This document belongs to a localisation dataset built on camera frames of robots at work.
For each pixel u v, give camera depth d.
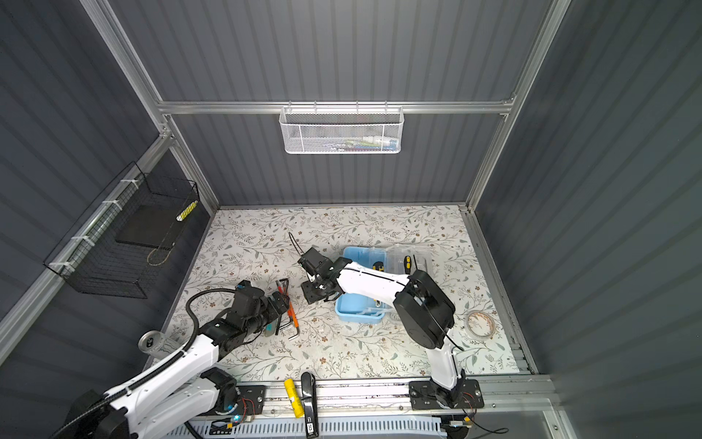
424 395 0.73
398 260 0.89
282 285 0.96
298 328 0.86
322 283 0.66
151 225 0.77
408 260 0.89
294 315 0.89
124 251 0.72
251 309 0.67
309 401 0.69
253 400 0.73
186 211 0.82
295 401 0.72
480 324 0.87
